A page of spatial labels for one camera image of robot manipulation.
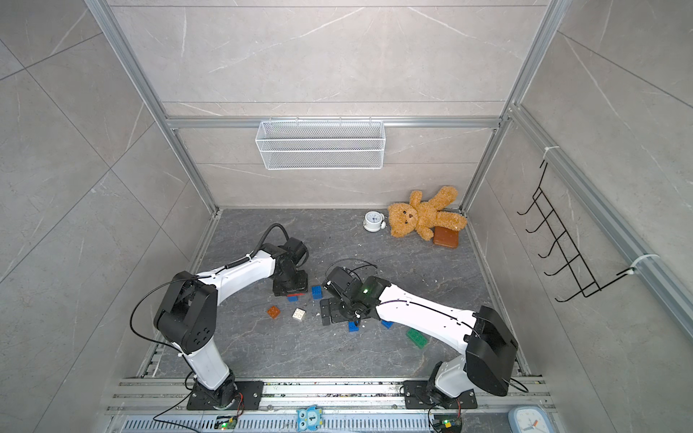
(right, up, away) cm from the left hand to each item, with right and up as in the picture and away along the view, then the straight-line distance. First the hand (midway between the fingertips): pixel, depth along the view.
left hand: (303, 287), depth 90 cm
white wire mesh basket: (+5, +53, +10) cm, 54 cm away
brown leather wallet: (+55, +17, +17) cm, 60 cm away
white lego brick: (-1, -8, -3) cm, 9 cm away
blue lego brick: (+5, -2, 0) cm, 5 cm away
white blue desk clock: (+62, -29, -22) cm, 72 cm away
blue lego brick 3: (+17, -12, -5) cm, 21 cm away
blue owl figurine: (+5, -30, -22) cm, 37 cm away
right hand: (+13, -5, -13) cm, 19 cm away
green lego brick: (+37, -14, -7) cm, 41 cm away
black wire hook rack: (+70, +12, -27) cm, 76 cm away
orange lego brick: (-10, -8, -3) cm, 13 cm away
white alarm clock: (+26, +23, +20) cm, 40 cm away
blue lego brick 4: (+28, -11, -5) cm, 31 cm away
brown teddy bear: (+47, +25, +17) cm, 56 cm away
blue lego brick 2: (-4, -4, +2) cm, 6 cm away
